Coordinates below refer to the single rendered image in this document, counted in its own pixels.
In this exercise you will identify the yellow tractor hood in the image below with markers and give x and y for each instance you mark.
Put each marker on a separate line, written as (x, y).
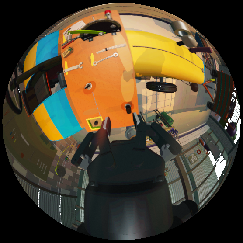
(167, 57)

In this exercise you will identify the black round knob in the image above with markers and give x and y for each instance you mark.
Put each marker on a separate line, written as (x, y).
(128, 108)

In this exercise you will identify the orange tractor dash panel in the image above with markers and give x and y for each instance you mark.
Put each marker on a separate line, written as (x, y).
(98, 76)

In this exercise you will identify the silver steel ruler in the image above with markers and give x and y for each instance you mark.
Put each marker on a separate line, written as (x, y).
(112, 48)

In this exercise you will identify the black throttle quadrant plate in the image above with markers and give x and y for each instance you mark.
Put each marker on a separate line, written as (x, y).
(103, 26)

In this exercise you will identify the grey tape roll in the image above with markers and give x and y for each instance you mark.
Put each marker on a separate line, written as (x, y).
(180, 28)

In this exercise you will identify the green throttle lever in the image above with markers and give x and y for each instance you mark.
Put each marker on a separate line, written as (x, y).
(85, 32)

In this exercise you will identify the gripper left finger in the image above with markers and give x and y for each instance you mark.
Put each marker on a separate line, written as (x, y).
(86, 146)

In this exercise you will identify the green motor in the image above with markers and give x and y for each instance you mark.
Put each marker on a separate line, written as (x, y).
(166, 117)

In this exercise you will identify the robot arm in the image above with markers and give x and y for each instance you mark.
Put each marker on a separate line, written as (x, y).
(188, 209)

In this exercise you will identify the dark maroon bar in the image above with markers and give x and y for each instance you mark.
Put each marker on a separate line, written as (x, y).
(200, 50)

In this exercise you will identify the beige tape roll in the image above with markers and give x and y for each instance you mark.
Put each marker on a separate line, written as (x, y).
(188, 40)

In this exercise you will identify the red pencil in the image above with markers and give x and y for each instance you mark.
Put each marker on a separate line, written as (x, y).
(66, 44)

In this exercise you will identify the dark round disc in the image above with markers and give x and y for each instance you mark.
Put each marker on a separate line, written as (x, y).
(61, 170)

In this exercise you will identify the grey cylinder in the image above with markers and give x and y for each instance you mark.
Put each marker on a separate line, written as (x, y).
(130, 133)

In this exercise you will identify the silver open-end wrench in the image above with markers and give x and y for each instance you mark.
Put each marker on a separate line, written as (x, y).
(73, 68)

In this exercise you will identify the beige green small box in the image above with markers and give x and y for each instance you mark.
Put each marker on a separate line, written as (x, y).
(67, 51)

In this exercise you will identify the brown ball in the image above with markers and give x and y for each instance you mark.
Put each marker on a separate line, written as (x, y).
(194, 87)

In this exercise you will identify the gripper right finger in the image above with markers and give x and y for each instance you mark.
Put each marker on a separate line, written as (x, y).
(167, 140)

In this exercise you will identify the orange tube frame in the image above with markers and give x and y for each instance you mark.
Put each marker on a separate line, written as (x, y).
(208, 89)

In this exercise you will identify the black tyre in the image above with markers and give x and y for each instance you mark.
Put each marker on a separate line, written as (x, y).
(161, 87)

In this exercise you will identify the blue yellow fender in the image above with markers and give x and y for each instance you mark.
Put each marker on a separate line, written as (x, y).
(57, 117)
(41, 55)

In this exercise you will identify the red stop knob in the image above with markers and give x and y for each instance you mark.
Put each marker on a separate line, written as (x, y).
(108, 14)

